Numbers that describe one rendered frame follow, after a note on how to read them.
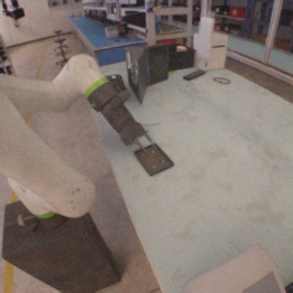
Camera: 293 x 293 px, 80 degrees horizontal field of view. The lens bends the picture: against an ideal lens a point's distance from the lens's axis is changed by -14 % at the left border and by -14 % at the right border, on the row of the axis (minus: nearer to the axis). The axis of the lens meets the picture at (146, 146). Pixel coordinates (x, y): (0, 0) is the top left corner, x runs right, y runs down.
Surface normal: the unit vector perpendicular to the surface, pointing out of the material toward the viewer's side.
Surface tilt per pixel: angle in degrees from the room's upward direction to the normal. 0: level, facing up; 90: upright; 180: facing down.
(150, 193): 0
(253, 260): 9
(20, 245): 0
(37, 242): 0
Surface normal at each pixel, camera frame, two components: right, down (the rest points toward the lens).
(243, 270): -0.11, -0.84
